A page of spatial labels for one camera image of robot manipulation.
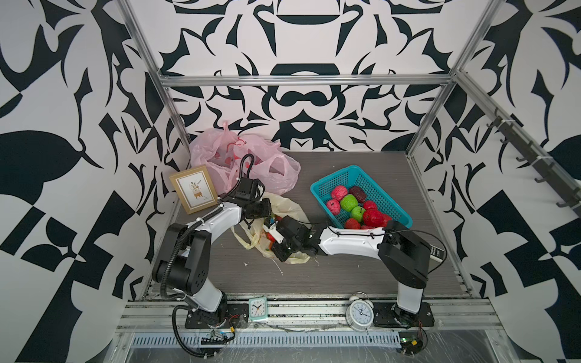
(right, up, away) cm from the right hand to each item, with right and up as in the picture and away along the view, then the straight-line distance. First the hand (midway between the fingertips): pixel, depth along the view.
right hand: (269, 246), depth 84 cm
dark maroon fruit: (+37, +19, +15) cm, 44 cm away
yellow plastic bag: (+10, -1, -10) cm, 14 cm away
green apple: (+32, +15, +11) cm, 37 cm away
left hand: (-1, +14, +9) cm, 17 cm away
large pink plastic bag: (-28, +40, +27) cm, 56 cm away
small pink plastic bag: (+3, +28, +12) cm, 31 cm away
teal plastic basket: (+35, +26, +19) cm, 48 cm away
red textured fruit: (+39, +10, +2) cm, 40 cm away
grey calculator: (+63, -3, +2) cm, 63 cm away
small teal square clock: (-3, -17, -10) cm, 20 cm away
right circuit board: (+45, -26, -13) cm, 54 cm away
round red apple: (+41, +14, +11) cm, 45 cm away
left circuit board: (-17, -27, -12) cm, 34 cm away
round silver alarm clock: (+29, -16, -13) cm, 36 cm away
